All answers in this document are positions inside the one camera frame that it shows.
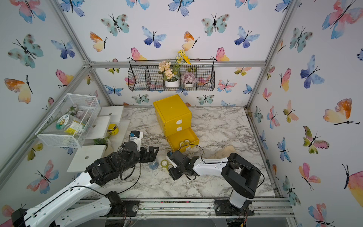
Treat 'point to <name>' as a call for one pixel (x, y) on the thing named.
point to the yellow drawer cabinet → (175, 119)
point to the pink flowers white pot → (188, 79)
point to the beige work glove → (223, 152)
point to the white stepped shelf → (99, 143)
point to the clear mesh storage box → (86, 108)
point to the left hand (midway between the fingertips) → (153, 148)
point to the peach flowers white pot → (170, 81)
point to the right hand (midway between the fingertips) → (173, 170)
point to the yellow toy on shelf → (113, 129)
